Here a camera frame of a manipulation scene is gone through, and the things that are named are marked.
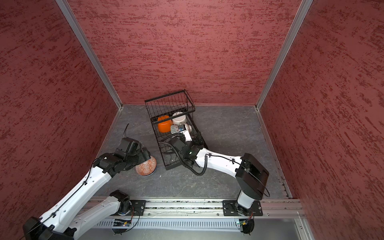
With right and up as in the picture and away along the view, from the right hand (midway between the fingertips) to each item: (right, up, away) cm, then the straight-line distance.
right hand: (192, 137), depth 83 cm
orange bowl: (-20, +5, +17) cm, 26 cm away
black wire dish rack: (-17, +14, +21) cm, 30 cm away
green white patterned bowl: (-13, +4, +17) cm, 22 cm away
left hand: (-26, -12, -4) cm, 29 cm away
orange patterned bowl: (-27, -18, +3) cm, 32 cm away
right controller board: (+28, -42, -11) cm, 52 cm away
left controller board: (-36, -41, -10) cm, 55 cm away
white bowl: (-8, +11, +20) cm, 24 cm away
